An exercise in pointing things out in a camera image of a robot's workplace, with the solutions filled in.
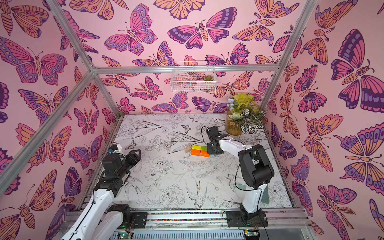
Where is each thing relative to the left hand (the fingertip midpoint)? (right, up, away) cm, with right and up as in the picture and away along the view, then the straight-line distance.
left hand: (139, 150), depth 83 cm
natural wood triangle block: (+26, -1, +15) cm, 30 cm away
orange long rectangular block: (+37, -4, +12) cm, 39 cm away
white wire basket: (+30, +45, +12) cm, 56 cm away
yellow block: (+31, 0, +17) cm, 36 cm away
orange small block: (+31, -3, +15) cm, 35 cm away
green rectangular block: (+37, -1, +17) cm, 41 cm away
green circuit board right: (+59, -38, -12) cm, 71 cm away
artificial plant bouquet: (+61, +22, +4) cm, 65 cm away
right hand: (+43, -1, +14) cm, 46 cm away
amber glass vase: (+57, +13, +18) cm, 61 cm away
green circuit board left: (-3, -39, -12) cm, 41 cm away
